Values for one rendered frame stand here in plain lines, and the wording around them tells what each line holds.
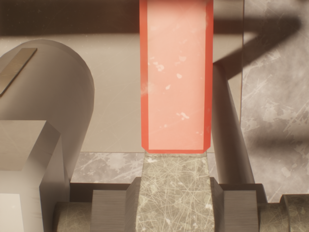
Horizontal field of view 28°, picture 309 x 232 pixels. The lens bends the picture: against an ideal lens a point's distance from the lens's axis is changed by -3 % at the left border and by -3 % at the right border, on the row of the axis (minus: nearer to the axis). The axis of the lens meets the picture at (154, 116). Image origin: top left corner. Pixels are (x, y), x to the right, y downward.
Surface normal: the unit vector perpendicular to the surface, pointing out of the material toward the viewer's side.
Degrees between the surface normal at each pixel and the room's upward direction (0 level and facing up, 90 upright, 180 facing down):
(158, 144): 0
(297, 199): 81
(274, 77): 0
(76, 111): 90
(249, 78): 0
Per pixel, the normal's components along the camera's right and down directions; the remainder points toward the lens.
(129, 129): -0.03, 0.35
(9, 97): 0.29, -0.90
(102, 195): -0.02, -0.64
